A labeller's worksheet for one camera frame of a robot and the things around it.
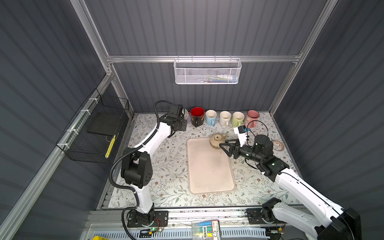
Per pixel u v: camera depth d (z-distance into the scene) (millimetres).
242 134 639
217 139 940
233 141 721
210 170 909
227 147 662
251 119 1029
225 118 1057
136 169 487
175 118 693
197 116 1055
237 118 1057
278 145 1018
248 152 631
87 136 721
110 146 685
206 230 693
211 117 1055
